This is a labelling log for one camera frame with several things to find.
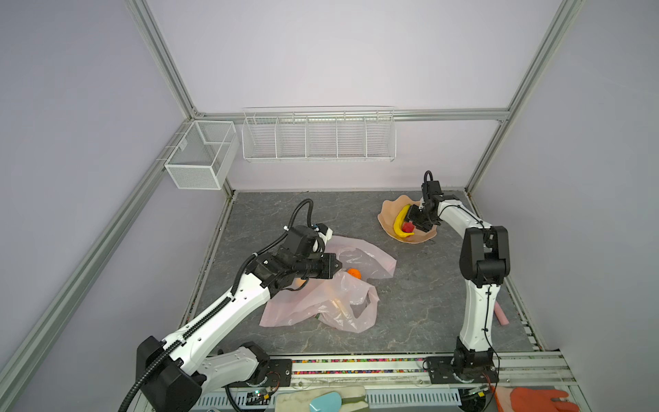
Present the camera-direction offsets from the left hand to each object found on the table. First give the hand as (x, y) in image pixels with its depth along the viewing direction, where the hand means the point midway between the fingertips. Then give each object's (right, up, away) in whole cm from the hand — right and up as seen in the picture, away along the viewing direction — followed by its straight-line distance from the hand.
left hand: (341, 268), depth 72 cm
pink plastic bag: (+2, -9, -2) cm, 10 cm away
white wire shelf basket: (+4, +47, +27) cm, 55 cm away
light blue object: (-3, -35, -4) cm, 35 cm away
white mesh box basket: (-54, +39, +29) cm, 73 cm away
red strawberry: (+27, +10, +30) cm, 41 cm away
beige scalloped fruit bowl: (+20, +16, +38) cm, 46 cm away
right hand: (+28, +13, +32) cm, 44 cm away
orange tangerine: (+5, -6, +19) cm, 20 cm away
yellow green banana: (+24, +11, +33) cm, 42 cm away
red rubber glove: (+50, -35, -4) cm, 61 cm away
